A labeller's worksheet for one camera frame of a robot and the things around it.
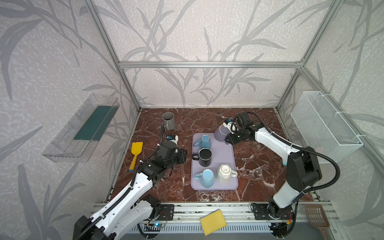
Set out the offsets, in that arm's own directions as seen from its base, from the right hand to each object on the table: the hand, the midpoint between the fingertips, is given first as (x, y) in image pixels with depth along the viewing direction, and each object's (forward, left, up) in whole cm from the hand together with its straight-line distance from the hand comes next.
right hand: (227, 134), depth 90 cm
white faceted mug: (-24, +4, -1) cm, 24 cm away
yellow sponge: (-44, +10, -9) cm, 46 cm away
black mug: (-14, +14, -2) cm, 20 cm away
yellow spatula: (-3, +59, -11) cm, 60 cm away
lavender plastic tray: (-8, +3, -9) cm, 13 cm away
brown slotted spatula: (-41, -41, -11) cm, 59 cm away
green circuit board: (-45, +38, -13) cm, 61 cm away
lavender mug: (-2, +5, +4) cm, 7 cm away
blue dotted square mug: (-3, +14, -4) cm, 15 cm away
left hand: (-12, +23, +5) cm, 27 cm away
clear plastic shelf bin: (-17, +70, +21) cm, 75 cm away
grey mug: (+13, +38, -3) cm, 40 cm away
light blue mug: (-26, +13, -2) cm, 29 cm away
